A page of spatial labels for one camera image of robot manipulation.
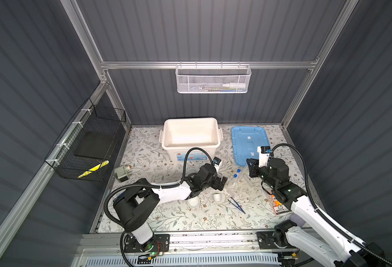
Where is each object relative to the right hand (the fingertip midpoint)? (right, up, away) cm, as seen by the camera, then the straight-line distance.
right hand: (251, 160), depth 79 cm
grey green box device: (-69, -8, +13) cm, 71 cm away
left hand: (-14, -8, +7) cm, 18 cm away
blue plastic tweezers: (-6, -24, +5) cm, 25 cm away
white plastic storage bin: (-38, +14, +29) cm, 49 cm away
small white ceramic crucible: (-16, -19, +5) cm, 25 cm away
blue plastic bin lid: (+7, +10, +33) cm, 35 cm away
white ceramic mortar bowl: (-28, -22, +6) cm, 36 cm away
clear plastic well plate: (-3, -16, +12) cm, 20 cm away
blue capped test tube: (-6, -5, +1) cm, 8 cm away
